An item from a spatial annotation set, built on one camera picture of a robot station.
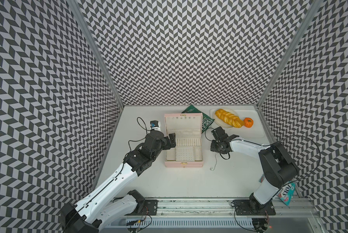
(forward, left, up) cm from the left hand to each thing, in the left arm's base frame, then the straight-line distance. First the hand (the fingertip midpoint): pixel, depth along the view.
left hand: (166, 136), depth 75 cm
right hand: (+3, -30, -22) cm, 37 cm away
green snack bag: (+25, -27, -19) cm, 41 cm away
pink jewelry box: (-1, -12, -15) cm, 20 cm away
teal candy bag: (-23, -65, -22) cm, 72 cm away
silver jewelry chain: (-9, -27, -22) cm, 36 cm away
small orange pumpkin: (+22, -55, -16) cm, 61 cm away
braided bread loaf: (+25, -43, -16) cm, 53 cm away
